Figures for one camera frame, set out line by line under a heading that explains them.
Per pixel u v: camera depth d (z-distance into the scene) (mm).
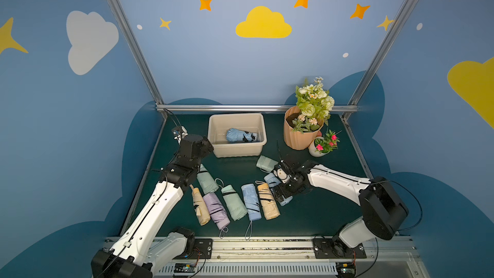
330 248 735
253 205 836
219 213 806
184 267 718
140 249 390
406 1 763
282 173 749
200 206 803
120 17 783
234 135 1044
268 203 831
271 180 908
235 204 843
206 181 908
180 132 648
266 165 958
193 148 540
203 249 738
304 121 950
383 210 442
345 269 730
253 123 1046
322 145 923
